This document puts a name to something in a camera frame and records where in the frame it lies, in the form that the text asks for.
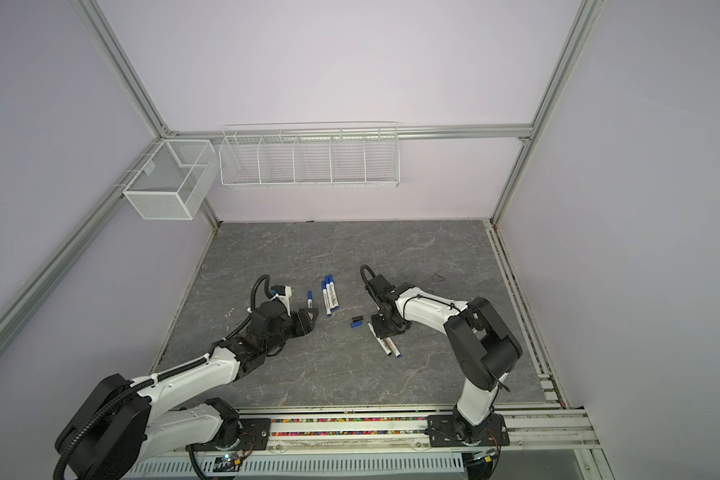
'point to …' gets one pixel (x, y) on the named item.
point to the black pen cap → (357, 318)
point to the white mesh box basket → (171, 182)
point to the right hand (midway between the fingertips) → (387, 332)
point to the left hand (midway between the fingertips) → (312, 316)
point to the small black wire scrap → (443, 279)
